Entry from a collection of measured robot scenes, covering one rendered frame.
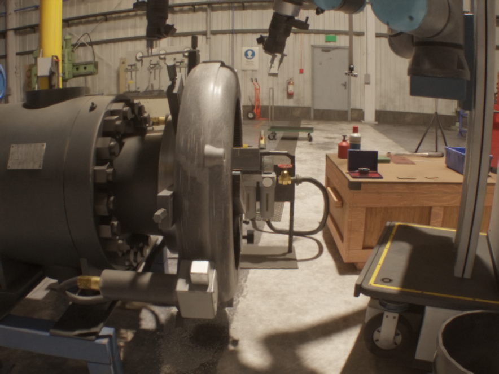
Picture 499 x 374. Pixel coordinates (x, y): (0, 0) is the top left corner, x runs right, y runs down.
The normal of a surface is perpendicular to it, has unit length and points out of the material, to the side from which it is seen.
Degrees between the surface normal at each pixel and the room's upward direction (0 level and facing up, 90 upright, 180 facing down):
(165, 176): 73
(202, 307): 112
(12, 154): 62
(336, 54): 90
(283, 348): 0
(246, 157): 66
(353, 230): 90
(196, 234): 93
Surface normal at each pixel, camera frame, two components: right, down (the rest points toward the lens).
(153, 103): -0.31, 0.23
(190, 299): -0.03, 0.59
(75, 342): -0.03, 0.24
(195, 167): -0.01, -0.09
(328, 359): 0.00, -0.97
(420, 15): 0.44, 0.73
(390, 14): -0.76, 0.24
